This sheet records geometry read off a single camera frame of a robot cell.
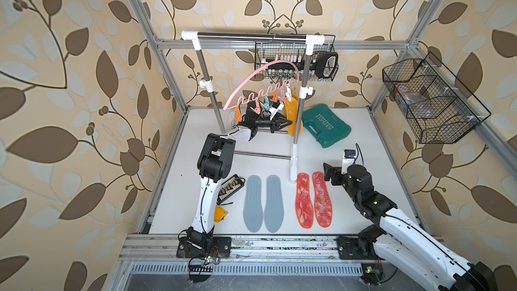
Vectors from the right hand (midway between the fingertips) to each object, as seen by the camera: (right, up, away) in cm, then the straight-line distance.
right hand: (335, 164), depth 83 cm
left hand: (-16, +18, +9) cm, 26 cm away
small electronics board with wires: (+10, -37, -11) cm, 40 cm away
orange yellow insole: (-18, +23, +4) cm, 29 cm away
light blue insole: (-34, -19, +2) cm, 39 cm away
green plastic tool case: (+3, +17, +25) cm, 31 cm away
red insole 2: (-4, -18, +2) cm, 18 cm away
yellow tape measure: (-48, -20, -1) cm, 52 cm away
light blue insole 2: (-25, -20, +1) cm, 32 cm away
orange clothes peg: (-41, +21, +4) cm, 46 cm away
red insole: (-13, -16, +3) cm, 21 cm away
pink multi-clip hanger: (-23, +29, -4) cm, 37 cm away
